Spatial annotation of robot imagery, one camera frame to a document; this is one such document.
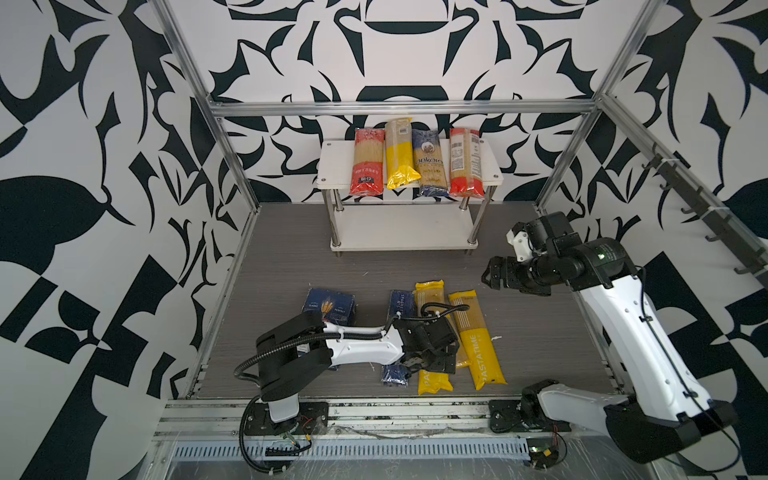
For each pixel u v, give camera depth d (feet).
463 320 2.92
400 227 3.44
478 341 2.76
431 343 2.08
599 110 2.96
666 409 1.22
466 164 2.56
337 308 2.79
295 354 1.61
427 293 3.00
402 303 2.99
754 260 1.64
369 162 2.61
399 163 2.51
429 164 2.60
